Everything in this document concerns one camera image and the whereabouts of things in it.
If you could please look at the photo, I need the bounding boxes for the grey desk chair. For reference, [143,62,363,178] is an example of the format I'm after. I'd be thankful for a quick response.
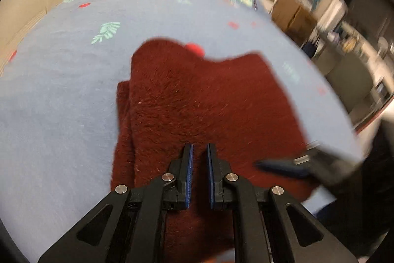
[313,47,373,113]

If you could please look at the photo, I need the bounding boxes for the wooden bedside cabinet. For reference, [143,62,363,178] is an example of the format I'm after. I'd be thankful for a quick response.
[271,0,317,41]

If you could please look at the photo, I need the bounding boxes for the dark red knit sweater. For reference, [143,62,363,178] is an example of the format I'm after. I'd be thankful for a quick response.
[112,38,314,262]

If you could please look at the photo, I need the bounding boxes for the blue patterned bed cover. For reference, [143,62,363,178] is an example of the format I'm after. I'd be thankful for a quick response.
[1,0,363,262]

